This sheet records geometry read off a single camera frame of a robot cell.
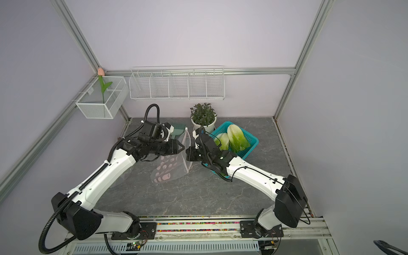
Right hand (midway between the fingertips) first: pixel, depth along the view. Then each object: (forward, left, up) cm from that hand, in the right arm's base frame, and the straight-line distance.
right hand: (184, 150), depth 75 cm
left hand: (0, +2, +1) cm, 2 cm away
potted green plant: (+30, -8, -6) cm, 31 cm away
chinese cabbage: (+15, -29, -13) cm, 35 cm away
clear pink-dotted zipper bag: (-1, +9, -14) cm, 16 cm away
